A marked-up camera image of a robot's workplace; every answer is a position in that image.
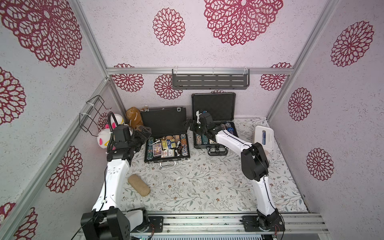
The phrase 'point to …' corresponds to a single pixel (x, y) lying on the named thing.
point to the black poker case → (168, 142)
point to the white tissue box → (264, 136)
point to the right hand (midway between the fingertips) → (185, 123)
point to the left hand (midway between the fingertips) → (148, 134)
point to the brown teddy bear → (134, 115)
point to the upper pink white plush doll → (119, 119)
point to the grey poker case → (221, 107)
